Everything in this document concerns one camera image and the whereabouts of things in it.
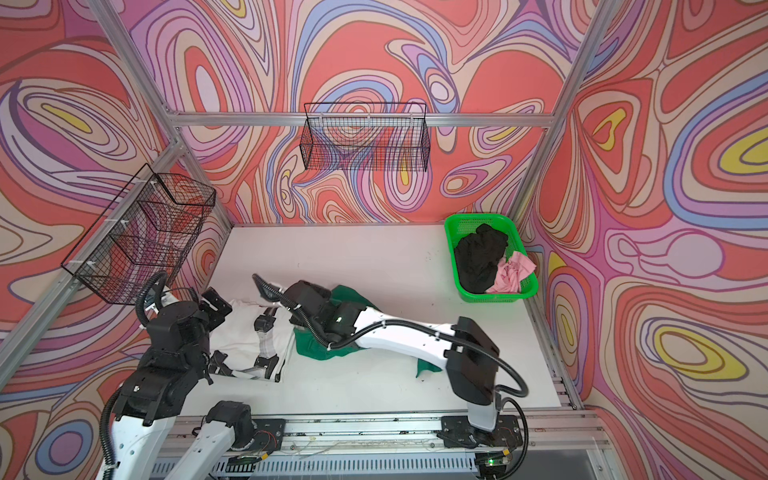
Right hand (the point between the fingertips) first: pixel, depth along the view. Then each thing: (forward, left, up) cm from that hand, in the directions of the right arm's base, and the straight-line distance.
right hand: (310, 293), depth 76 cm
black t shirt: (+20, -51, -11) cm, 56 cm away
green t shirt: (-6, +4, -19) cm, 21 cm away
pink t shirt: (+16, -62, -16) cm, 66 cm away
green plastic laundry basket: (+38, -48, -14) cm, 62 cm away
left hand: (-5, +21, +8) cm, 23 cm away
